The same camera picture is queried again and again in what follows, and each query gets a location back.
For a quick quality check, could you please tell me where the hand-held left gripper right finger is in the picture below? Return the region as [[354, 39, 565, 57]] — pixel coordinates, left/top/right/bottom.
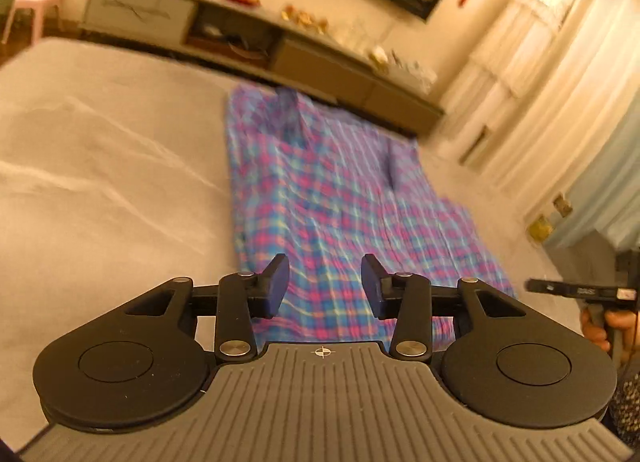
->
[[360, 253, 534, 360]]

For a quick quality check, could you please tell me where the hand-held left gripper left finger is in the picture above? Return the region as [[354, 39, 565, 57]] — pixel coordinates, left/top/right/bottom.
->
[[116, 253, 292, 361]]

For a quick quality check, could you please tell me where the blue pink plaid shirt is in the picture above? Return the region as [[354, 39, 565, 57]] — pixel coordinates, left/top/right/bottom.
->
[[222, 83, 518, 345]]

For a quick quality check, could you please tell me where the person's right forearm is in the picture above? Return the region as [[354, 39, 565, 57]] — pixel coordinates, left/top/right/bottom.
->
[[605, 372, 640, 444]]

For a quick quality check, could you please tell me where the person's right hand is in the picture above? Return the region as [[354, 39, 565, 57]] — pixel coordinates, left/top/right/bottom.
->
[[580, 307, 640, 353]]

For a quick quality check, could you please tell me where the light blue curtain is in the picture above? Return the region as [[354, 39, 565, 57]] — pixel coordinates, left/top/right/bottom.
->
[[545, 102, 640, 255]]

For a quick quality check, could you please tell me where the white desk organizer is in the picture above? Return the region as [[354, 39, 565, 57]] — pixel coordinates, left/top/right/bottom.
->
[[390, 54, 439, 93]]

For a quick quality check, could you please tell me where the white lace curtain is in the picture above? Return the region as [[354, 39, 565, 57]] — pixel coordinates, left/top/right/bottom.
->
[[440, 0, 640, 209]]

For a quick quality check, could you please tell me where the gold tissue holder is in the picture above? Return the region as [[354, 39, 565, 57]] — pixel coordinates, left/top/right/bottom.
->
[[369, 46, 391, 74]]

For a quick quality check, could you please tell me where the group of clear glasses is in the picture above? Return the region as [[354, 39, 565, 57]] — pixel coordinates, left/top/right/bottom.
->
[[332, 16, 381, 50]]

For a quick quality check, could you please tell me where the grey tv cabinet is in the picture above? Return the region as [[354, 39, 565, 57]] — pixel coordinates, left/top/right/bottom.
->
[[80, 0, 446, 139]]

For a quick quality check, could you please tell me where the black cable on drawer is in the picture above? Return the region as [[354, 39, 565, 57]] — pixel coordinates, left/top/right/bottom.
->
[[102, 0, 171, 23]]

